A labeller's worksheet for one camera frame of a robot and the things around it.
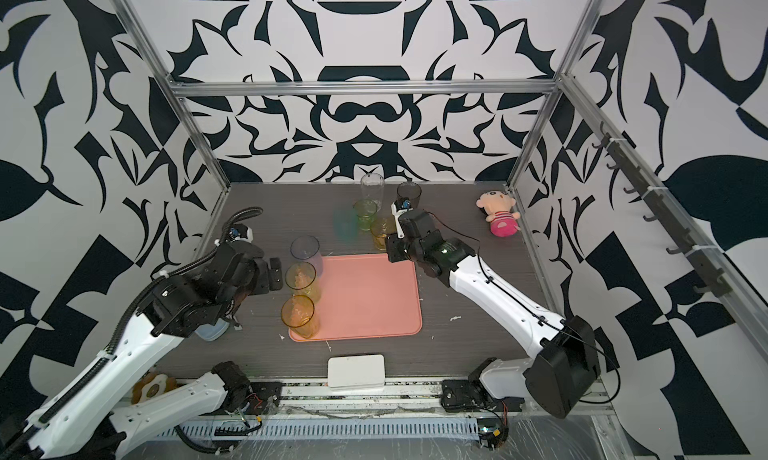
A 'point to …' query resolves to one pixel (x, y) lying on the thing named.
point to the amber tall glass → (298, 312)
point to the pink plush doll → (499, 206)
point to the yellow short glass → (380, 227)
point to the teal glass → (345, 224)
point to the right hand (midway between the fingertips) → (391, 237)
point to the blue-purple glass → (306, 248)
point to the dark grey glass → (410, 190)
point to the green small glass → (365, 210)
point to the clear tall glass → (372, 186)
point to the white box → (356, 371)
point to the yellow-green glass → (301, 278)
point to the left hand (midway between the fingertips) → (262, 261)
